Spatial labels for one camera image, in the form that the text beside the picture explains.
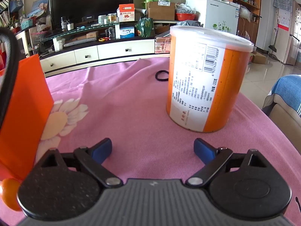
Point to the small white cabinet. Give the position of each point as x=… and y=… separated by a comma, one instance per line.
x=22, y=44

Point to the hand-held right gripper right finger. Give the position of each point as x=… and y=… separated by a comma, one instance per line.
x=203, y=150

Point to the blue and white carton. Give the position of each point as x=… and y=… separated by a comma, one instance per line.
x=127, y=33

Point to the black television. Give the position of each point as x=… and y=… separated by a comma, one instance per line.
x=89, y=0

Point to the white and black TV stand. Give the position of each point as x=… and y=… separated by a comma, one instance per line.
x=112, y=49

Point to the orange cardboard box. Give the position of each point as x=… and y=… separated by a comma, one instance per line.
x=23, y=110

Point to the brown cardboard box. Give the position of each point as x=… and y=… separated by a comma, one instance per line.
x=160, y=13

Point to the dark glass bottle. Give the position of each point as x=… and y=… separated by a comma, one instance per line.
x=63, y=24

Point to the beige sofa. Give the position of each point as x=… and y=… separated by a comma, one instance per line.
x=284, y=117

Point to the white chest freezer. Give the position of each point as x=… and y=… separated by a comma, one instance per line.
x=211, y=14

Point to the blue picture board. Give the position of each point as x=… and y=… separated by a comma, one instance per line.
x=40, y=7

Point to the blue gift bag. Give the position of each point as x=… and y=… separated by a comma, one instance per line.
x=16, y=4

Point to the green foil bag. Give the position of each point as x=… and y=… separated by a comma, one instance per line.
x=144, y=27

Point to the red plastic basin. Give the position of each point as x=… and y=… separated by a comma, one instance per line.
x=185, y=17

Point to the orange canister with white lid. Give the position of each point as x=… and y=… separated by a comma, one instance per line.
x=225, y=87

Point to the black bookshelf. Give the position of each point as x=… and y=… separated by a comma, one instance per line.
x=4, y=4

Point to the large orange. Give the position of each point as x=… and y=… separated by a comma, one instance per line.
x=9, y=193

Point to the pink and white printed box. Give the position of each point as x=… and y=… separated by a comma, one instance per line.
x=162, y=44

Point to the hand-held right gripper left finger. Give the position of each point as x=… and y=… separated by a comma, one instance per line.
x=103, y=149

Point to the blue cloth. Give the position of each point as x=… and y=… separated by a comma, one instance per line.
x=287, y=89

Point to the pink floral tablecloth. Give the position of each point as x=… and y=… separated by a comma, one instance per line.
x=131, y=113

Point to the open cardboard box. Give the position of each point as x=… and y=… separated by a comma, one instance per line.
x=258, y=57

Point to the orange and white carton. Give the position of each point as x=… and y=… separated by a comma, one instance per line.
x=127, y=10

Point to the wall calendar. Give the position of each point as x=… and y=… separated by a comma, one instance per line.
x=283, y=21

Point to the teal basket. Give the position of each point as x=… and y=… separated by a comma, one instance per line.
x=26, y=24

